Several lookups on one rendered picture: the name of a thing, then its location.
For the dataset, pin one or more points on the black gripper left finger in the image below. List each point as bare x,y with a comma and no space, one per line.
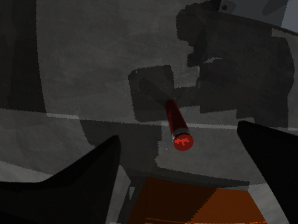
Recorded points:
79,194

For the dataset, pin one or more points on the red peg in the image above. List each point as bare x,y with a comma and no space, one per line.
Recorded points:
182,139

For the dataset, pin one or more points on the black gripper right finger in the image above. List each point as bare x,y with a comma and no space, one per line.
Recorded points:
276,155

